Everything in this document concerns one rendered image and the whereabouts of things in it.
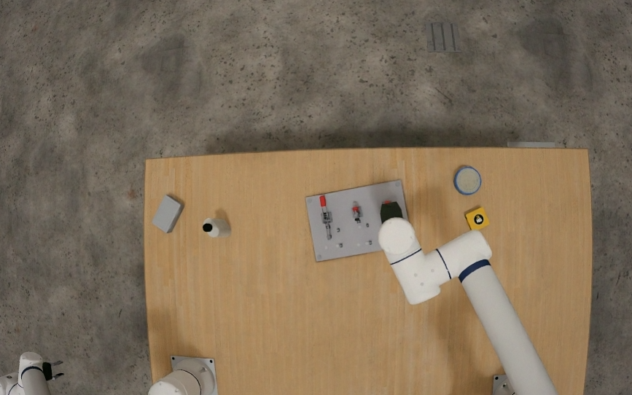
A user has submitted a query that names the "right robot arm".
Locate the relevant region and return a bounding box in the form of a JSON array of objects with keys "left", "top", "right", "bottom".
[{"left": 378, "top": 218, "right": 559, "bottom": 395}]

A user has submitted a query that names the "round grey and blue tin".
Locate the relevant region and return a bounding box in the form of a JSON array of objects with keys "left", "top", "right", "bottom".
[{"left": 453, "top": 167, "right": 481, "bottom": 195}]

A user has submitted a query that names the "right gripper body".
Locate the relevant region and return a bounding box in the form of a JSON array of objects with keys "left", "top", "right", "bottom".
[{"left": 380, "top": 201, "right": 403, "bottom": 224}]

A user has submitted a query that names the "white plastic bottle with black cap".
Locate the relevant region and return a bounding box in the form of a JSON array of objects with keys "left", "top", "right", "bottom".
[{"left": 203, "top": 218, "right": 232, "bottom": 238}]

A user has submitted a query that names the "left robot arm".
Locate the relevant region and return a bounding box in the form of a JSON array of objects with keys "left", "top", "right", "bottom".
[{"left": 0, "top": 352, "right": 215, "bottom": 395}]

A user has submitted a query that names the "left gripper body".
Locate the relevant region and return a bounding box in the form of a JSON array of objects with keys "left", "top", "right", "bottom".
[{"left": 42, "top": 362, "right": 52, "bottom": 381}]

